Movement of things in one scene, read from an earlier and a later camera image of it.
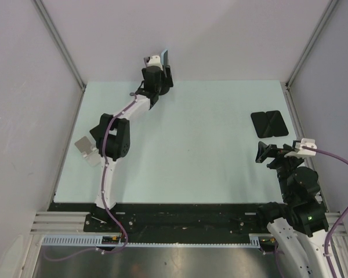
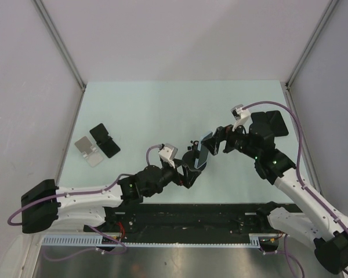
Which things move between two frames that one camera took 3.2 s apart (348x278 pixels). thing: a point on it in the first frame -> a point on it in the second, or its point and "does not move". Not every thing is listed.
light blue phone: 164,57 -> 204,153
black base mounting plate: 171,219 does not move
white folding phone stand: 91,154 does not move
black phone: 277,124 does not move
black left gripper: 168,79 -> 187,179
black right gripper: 271,150 -> 213,142
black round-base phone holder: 164,87 -> 189,157
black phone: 261,125 does not move
